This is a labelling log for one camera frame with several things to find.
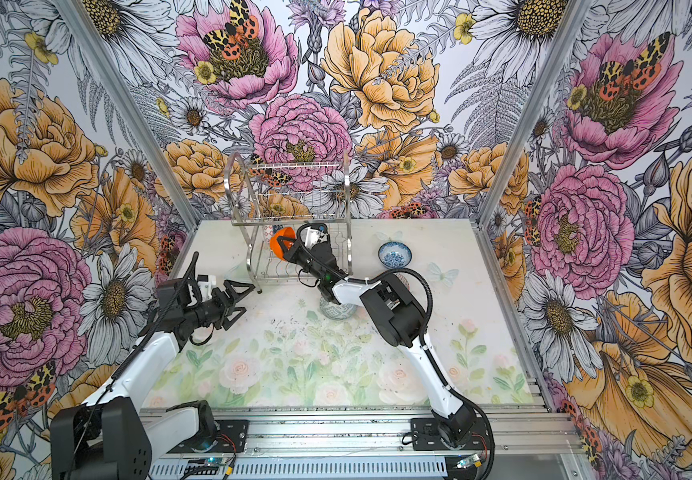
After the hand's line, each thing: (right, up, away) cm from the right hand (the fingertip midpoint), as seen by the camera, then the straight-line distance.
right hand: (277, 243), depth 92 cm
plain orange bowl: (+1, +3, +2) cm, 4 cm away
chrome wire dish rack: (+6, +17, +24) cm, 30 cm away
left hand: (-5, -17, -9) cm, 20 cm away
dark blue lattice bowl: (-3, +5, +8) cm, 10 cm away
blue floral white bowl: (+38, -4, +18) cm, 43 cm away
